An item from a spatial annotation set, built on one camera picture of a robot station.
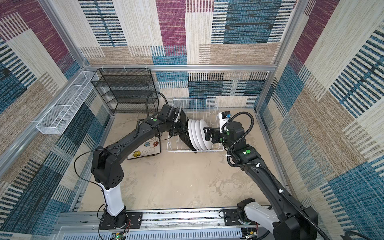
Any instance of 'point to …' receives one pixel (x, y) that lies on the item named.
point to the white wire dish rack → (205, 109)
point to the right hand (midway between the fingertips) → (212, 129)
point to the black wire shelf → (125, 90)
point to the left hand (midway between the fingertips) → (190, 126)
